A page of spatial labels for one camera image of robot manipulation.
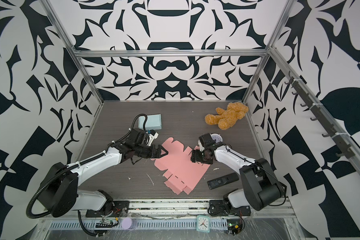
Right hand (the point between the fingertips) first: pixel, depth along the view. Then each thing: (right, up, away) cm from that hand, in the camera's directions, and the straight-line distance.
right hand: (196, 157), depth 89 cm
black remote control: (+14, -11, -6) cm, 18 cm away
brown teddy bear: (+20, +22, +7) cm, 31 cm away
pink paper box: (-8, -8, -3) cm, 12 cm away
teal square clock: (+1, -25, -20) cm, 32 cm away
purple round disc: (-32, -21, -25) cm, 46 cm away
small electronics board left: (-45, -27, -16) cm, 55 cm away
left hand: (-18, +6, -7) cm, 20 cm away
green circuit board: (+16, -28, -18) cm, 37 cm away
